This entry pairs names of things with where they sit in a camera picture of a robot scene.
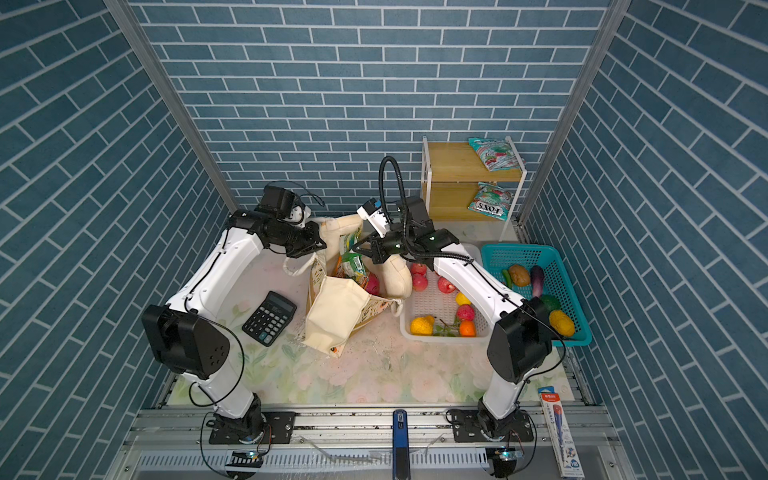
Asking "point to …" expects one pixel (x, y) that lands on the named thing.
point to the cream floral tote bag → (338, 304)
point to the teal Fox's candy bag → (492, 200)
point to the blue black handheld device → (400, 445)
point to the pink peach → (465, 312)
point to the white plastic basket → (438, 311)
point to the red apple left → (419, 281)
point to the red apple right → (418, 268)
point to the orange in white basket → (467, 328)
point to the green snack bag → (351, 262)
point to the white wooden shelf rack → (450, 173)
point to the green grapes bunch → (444, 332)
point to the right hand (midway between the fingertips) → (352, 245)
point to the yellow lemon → (422, 325)
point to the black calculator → (269, 318)
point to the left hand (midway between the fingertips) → (328, 243)
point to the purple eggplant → (537, 281)
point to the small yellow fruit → (461, 299)
